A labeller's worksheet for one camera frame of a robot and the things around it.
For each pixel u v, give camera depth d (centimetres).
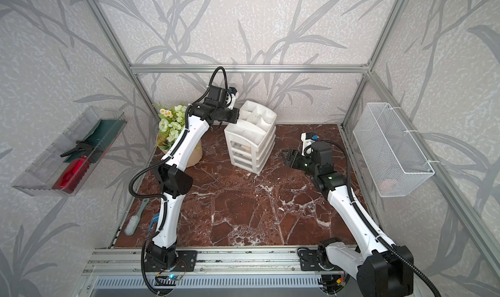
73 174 58
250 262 75
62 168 63
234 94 84
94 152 63
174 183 56
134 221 82
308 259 73
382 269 38
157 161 105
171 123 80
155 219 84
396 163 60
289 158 69
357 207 47
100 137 70
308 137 70
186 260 73
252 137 88
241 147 91
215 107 68
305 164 66
